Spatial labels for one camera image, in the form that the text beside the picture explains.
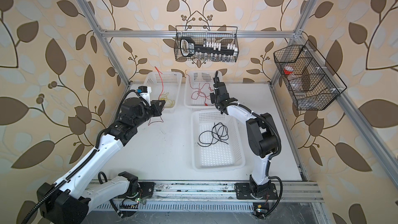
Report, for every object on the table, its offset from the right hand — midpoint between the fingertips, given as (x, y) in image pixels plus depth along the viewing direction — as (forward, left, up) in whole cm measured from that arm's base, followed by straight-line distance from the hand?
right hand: (217, 93), depth 96 cm
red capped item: (-2, -36, +19) cm, 41 cm away
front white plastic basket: (-27, +2, -15) cm, 30 cm away
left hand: (-17, +27, +15) cm, 35 cm away
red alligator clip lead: (+14, +17, -9) cm, 24 cm away
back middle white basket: (+8, +12, -1) cm, 14 cm away
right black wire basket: (-13, -43, +20) cm, 49 cm away
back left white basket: (+21, +38, -14) cm, 46 cm away
